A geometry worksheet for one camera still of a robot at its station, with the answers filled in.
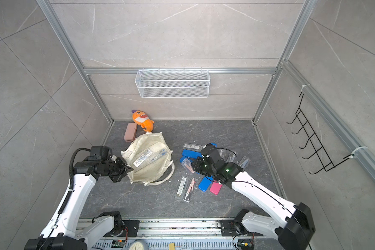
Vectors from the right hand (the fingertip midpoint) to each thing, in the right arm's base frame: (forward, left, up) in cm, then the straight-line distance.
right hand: (192, 164), depth 76 cm
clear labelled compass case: (+22, -2, -17) cm, 28 cm away
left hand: (0, +29, -1) cm, 29 cm away
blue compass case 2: (+14, +7, -17) cm, 23 cm away
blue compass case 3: (-3, -7, -18) cm, 19 cm away
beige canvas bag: (+3, +23, -16) cm, 29 cm away
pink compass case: (-6, -13, -18) cm, 23 cm away
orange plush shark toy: (+43, +36, -9) cm, 57 cm away
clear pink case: (+2, +3, -4) cm, 5 cm away
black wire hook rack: (+2, -54, +13) cm, 56 cm away
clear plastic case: (+16, +27, -16) cm, 35 cm away
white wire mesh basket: (+53, +12, +12) cm, 56 cm away
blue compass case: (+18, 0, -18) cm, 25 cm away
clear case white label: (-6, +7, -16) cm, 19 cm away
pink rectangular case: (+36, +45, -16) cm, 59 cm away
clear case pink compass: (-6, +1, -18) cm, 19 cm away
